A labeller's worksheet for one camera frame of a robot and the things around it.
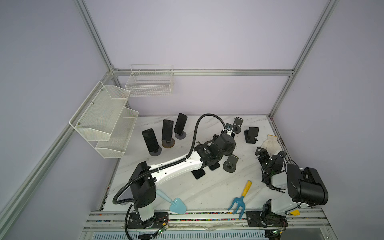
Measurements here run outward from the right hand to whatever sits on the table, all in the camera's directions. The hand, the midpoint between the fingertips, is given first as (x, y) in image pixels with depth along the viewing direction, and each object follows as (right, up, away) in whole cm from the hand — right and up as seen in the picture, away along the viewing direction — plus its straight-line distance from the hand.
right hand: (259, 150), depth 93 cm
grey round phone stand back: (-51, +9, +15) cm, 54 cm away
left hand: (-24, +8, -17) cm, 31 cm away
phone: (-68, +7, -3) cm, 69 cm away
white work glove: (+14, +2, +10) cm, 17 cm away
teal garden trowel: (-50, -27, -15) cm, 59 cm away
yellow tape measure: (+11, -29, -18) cm, 36 cm away
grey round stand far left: (-67, -2, +6) cm, 67 cm away
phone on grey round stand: (-52, +17, +15) cm, 56 cm away
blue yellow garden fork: (-16, -26, -13) cm, 33 cm away
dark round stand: (-20, -9, -5) cm, 22 cm away
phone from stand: (-39, -13, -5) cm, 41 cm away
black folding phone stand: (-2, +10, +9) cm, 13 cm away
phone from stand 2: (-28, -10, -1) cm, 30 cm away
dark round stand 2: (-10, +17, +14) cm, 24 cm away
